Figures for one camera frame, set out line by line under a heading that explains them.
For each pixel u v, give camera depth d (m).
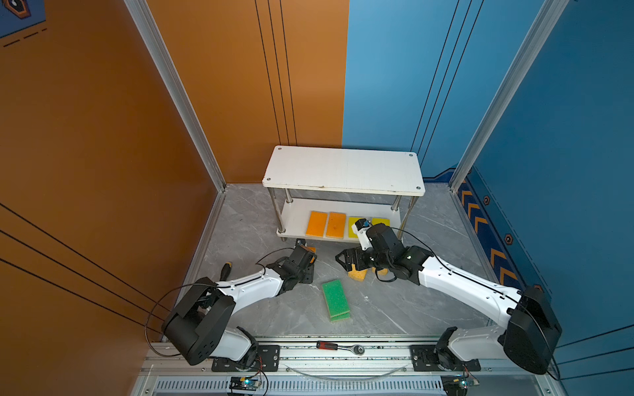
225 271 0.91
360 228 0.71
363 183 0.73
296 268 0.69
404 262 0.57
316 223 0.97
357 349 0.74
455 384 0.71
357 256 0.69
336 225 0.95
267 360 0.73
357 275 0.87
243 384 0.71
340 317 0.79
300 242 0.81
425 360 0.72
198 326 0.43
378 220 0.96
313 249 0.97
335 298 0.82
